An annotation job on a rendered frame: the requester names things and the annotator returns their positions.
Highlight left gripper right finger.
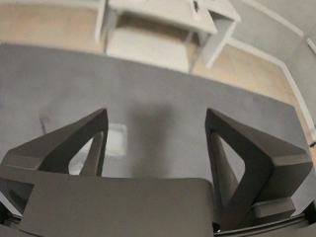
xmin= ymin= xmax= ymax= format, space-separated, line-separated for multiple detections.
xmin=204 ymin=108 xmax=313 ymax=231

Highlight grey shallow rectangular tray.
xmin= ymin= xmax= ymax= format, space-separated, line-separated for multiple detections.
xmin=80 ymin=121 xmax=124 ymax=156

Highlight small grey open tray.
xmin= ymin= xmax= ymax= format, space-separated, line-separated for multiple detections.
xmin=68 ymin=162 xmax=83 ymax=175

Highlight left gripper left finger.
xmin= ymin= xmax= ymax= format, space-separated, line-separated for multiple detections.
xmin=0 ymin=108 xmax=109 ymax=177

